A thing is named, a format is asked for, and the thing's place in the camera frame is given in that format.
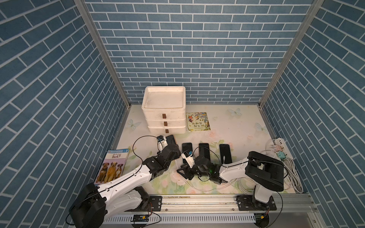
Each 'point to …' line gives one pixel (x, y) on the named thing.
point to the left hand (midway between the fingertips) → (178, 148)
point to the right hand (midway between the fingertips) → (179, 170)
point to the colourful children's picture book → (197, 121)
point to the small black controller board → (140, 218)
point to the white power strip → (284, 147)
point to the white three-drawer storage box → (164, 108)
